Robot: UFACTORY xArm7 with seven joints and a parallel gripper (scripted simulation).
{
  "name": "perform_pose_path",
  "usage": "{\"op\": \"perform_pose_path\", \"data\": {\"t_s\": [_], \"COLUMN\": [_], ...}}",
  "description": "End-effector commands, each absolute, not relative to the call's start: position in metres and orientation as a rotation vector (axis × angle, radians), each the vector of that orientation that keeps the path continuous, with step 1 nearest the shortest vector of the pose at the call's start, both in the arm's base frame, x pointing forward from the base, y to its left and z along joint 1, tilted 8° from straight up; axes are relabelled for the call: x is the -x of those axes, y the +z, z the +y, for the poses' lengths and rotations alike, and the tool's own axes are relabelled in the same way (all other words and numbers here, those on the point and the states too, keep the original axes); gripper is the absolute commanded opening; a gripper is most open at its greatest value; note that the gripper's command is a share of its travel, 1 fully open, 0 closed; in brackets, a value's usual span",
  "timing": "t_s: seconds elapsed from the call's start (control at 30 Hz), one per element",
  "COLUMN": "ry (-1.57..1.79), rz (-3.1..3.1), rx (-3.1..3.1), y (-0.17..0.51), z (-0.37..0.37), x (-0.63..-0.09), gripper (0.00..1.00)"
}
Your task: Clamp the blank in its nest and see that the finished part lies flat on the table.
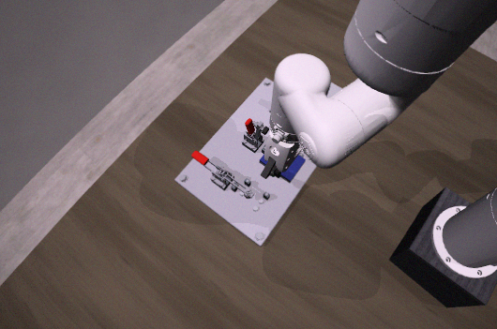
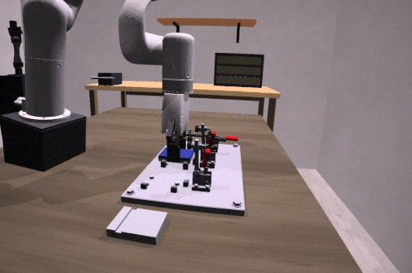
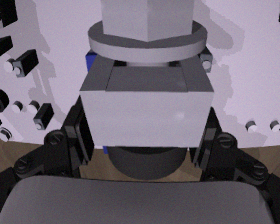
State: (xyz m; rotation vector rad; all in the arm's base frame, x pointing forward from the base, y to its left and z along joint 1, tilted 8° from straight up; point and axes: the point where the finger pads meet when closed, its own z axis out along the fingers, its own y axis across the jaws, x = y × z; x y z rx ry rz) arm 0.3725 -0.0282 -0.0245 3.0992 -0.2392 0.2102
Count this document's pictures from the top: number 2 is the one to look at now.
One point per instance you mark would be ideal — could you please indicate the blue rectangular block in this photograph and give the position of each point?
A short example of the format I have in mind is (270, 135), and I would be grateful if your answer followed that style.
(186, 155)

